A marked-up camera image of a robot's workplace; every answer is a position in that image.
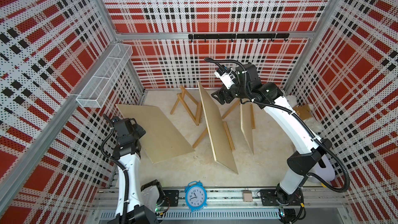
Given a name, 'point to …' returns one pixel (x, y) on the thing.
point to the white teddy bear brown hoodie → (304, 111)
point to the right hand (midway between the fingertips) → (220, 90)
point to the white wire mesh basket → (96, 90)
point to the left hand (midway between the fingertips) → (138, 128)
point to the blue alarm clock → (196, 196)
